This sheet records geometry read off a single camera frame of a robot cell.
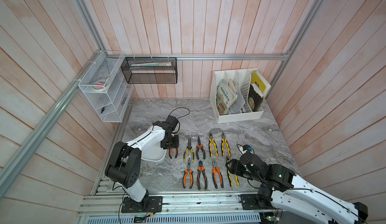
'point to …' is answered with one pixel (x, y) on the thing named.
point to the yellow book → (263, 85)
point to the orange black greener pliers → (185, 174)
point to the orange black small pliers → (170, 152)
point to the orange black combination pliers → (215, 170)
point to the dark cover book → (255, 97)
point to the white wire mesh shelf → (111, 103)
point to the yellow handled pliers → (224, 140)
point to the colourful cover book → (225, 97)
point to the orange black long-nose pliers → (198, 146)
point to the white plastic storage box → (152, 151)
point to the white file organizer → (237, 94)
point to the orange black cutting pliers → (201, 170)
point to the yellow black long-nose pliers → (189, 146)
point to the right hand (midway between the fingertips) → (228, 165)
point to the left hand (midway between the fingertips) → (173, 148)
